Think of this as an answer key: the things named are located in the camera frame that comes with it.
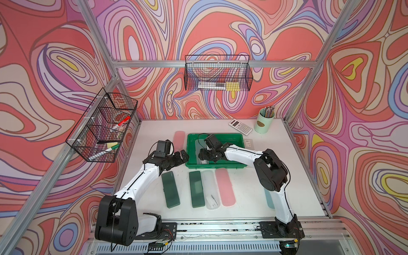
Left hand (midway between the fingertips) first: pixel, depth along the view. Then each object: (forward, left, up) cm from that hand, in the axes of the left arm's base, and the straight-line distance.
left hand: (184, 159), depth 86 cm
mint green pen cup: (+29, -51, +1) cm, 59 cm away
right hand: (+5, -11, -9) cm, 15 cm away
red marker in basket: (+9, +28, +21) cm, 36 cm away
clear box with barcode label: (+16, -40, -7) cm, 44 cm away
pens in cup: (+33, -54, +6) cm, 64 cm away
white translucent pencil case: (-13, -15, -11) cm, 23 cm away
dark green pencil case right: (-12, -7, -11) cm, 17 cm away
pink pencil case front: (-15, -24, -10) cm, 30 cm away
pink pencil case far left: (+21, +6, -11) cm, 24 cm away
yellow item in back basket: (+35, -28, +24) cm, 50 cm away
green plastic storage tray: (+22, -33, -10) cm, 41 cm away
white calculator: (+33, -38, -9) cm, 51 cm away
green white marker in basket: (-5, +32, +16) cm, 36 cm away
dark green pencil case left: (-15, +7, -10) cm, 19 cm away
